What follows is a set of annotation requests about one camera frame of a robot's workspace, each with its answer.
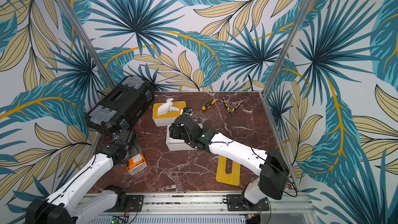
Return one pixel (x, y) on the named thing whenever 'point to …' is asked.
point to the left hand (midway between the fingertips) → (130, 154)
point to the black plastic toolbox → (120, 108)
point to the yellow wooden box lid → (180, 104)
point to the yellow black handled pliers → (228, 107)
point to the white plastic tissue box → (166, 107)
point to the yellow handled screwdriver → (209, 105)
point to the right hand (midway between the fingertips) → (172, 128)
